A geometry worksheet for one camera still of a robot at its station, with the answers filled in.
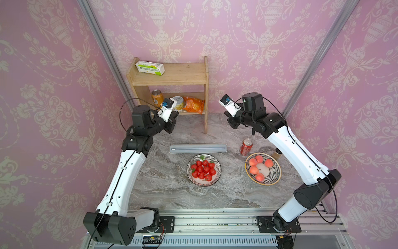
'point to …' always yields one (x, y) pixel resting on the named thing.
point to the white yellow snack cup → (180, 104)
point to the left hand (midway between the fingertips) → (177, 112)
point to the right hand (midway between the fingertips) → (228, 110)
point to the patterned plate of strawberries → (203, 170)
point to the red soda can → (246, 147)
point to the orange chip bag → (192, 105)
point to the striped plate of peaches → (271, 175)
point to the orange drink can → (158, 98)
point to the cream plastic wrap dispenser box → (198, 148)
